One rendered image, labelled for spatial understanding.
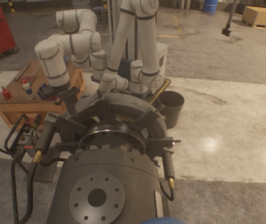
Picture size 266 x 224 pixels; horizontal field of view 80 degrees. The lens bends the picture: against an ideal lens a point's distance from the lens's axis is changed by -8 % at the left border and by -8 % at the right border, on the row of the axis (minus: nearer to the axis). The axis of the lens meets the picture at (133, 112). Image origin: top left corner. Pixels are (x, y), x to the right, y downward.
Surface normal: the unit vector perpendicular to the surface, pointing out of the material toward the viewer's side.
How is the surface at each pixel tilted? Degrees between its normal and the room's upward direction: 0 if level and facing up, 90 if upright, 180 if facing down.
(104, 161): 1
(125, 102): 36
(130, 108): 90
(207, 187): 0
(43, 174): 0
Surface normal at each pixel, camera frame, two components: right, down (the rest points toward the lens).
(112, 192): 0.00, -0.73
